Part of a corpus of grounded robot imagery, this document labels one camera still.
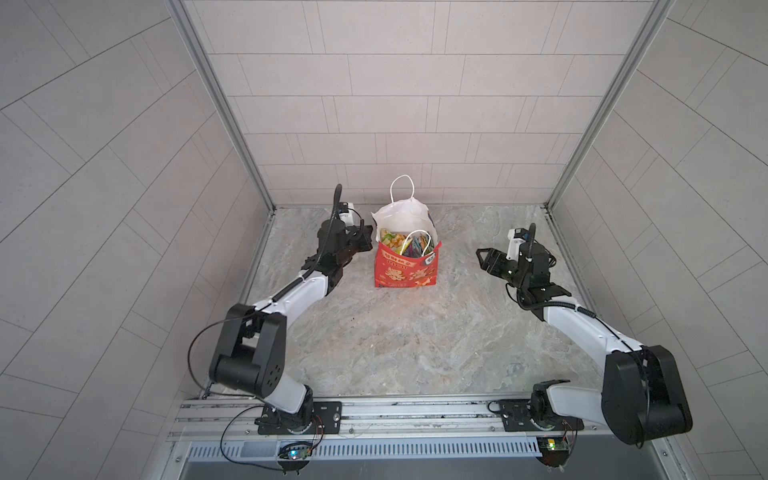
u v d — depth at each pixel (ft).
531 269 2.11
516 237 2.51
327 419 2.33
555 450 2.24
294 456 2.12
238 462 2.14
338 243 2.19
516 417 2.32
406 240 2.77
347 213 2.48
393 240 2.85
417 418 2.37
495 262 2.47
